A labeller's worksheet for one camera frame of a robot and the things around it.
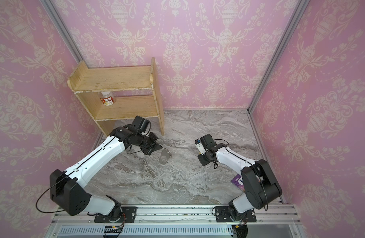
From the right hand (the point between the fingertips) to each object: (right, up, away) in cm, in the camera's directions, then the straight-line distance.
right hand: (204, 157), depth 91 cm
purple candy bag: (+18, -12, -8) cm, 23 cm away
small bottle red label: (-60, +37, 0) cm, 70 cm away
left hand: (-22, +9, -14) cm, 28 cm away
